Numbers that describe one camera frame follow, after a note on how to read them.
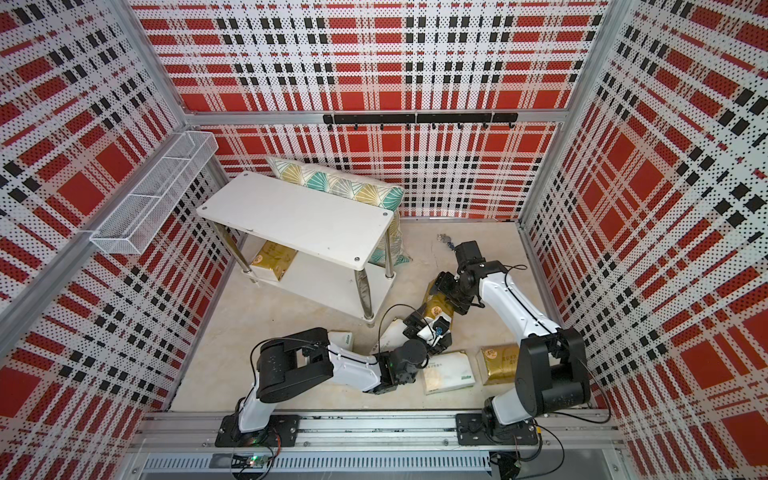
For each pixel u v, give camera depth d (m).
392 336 0.84
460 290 0.72
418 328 0.74
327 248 0.69
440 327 0.68
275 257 0.94
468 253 0.69
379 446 0.73
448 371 0.78
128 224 0.69
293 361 0.52
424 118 0.89
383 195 0.77
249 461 0.69
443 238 1.14
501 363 0.77
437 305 0.79
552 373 0.43
